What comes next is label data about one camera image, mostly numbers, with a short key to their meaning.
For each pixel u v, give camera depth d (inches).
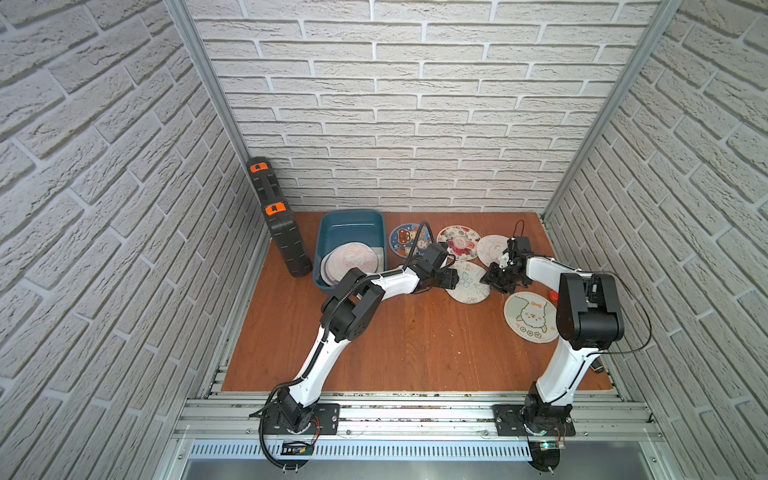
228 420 29.8
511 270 30.5
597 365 32.0
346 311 22.1
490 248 43.3
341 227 45.1
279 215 32.1
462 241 43.7
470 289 39.1
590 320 20.3
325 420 29.2
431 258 31.7
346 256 41.0
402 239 44.6
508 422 29.0
